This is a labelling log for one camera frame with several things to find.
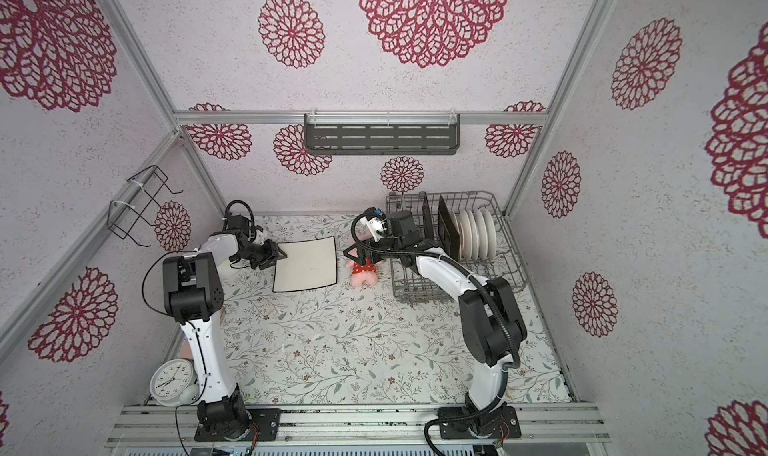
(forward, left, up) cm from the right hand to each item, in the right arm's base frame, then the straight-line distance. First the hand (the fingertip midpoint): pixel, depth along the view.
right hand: (353, 244), depth 85 cm
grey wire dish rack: (+12, -35, -4) cm, 37 cm away
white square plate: (+6, +18, -18) cm, 26 cm away
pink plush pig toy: (0, -2, -15) cm, 15 cm away
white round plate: (+11, -39, -6) cm, 41 cm away
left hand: (+7, +28, -19) cm, 35 cm away
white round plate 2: (+11, -42, -6) cm, 44 cm away
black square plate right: (+9, -28, -3) cm, 29 cm away
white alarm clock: (-34, +45, -16) cm, 59 cm away
